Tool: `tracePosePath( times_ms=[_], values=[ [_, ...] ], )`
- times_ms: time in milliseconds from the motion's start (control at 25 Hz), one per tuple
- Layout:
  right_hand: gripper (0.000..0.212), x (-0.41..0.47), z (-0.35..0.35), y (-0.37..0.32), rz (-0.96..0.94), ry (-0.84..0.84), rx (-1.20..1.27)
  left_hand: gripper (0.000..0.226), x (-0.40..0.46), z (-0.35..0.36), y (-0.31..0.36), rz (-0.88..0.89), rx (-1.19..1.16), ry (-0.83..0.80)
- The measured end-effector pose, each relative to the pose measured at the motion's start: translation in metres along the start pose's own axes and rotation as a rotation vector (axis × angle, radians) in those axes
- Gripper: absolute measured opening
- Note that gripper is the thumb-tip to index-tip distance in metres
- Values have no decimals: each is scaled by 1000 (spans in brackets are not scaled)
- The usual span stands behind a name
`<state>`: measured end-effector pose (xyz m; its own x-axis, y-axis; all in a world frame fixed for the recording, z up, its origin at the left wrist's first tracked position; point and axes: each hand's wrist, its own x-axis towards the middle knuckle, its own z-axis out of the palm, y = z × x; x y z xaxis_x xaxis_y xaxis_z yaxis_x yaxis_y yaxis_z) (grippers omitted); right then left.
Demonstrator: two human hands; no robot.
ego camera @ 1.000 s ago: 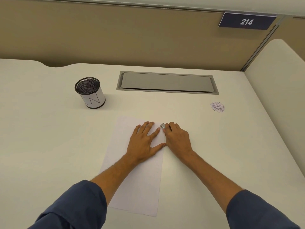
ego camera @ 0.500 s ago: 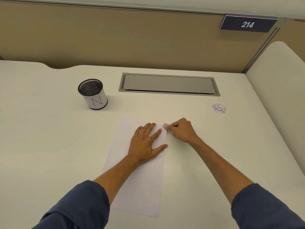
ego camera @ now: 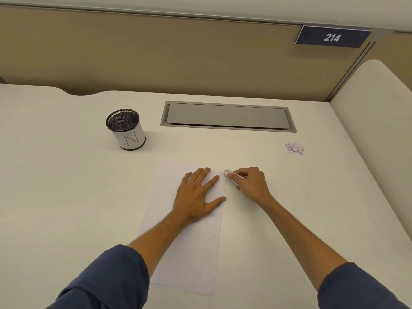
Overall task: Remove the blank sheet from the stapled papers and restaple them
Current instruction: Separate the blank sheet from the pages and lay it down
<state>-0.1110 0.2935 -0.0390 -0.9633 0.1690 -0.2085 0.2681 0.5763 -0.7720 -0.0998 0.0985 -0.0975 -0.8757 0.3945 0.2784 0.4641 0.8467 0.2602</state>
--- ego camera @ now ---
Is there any person's blue left sleeve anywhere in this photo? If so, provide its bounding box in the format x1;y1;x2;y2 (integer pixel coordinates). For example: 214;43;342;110
46;244;150;309

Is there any person's right hand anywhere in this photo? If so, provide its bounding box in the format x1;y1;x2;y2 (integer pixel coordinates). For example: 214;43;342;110
230;167;274;207

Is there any person's left forearm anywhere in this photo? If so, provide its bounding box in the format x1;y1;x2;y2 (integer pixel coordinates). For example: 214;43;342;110
127;210;194;282

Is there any beige desk partition panel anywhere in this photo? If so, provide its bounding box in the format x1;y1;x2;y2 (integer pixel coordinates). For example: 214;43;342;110
0;4;412;103

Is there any person's blue right sleeve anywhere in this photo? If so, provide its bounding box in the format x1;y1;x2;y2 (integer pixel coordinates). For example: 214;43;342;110
317;262;410;309

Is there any black mesh cup white label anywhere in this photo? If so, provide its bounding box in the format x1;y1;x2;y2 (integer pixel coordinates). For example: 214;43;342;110
106;109;146;151

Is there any person's left hand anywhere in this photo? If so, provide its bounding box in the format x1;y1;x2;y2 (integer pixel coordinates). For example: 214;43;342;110
172;167;227;224

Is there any grey desk cable hatch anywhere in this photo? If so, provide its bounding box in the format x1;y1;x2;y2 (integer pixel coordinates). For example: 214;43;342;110
160;100;297;132

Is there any white paper sheet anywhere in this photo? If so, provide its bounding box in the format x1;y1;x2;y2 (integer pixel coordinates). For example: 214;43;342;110
137;159;226;297

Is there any person's blue sleeve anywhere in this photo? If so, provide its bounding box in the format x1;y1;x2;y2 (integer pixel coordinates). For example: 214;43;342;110
317;262;410;309
46;244;150;309

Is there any dark blue number sign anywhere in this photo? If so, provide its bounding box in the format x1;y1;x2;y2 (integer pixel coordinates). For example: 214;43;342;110
295;25;373;49

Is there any person's right forearm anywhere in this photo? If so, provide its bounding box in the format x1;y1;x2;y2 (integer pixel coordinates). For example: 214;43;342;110
257;194;349;300

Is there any white rounded side divider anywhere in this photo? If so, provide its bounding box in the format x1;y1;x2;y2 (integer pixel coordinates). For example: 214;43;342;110
329;59;412;242

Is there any pile of eraser shavings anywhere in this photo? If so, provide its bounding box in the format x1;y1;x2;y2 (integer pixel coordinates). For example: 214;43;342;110
285;141;306;157

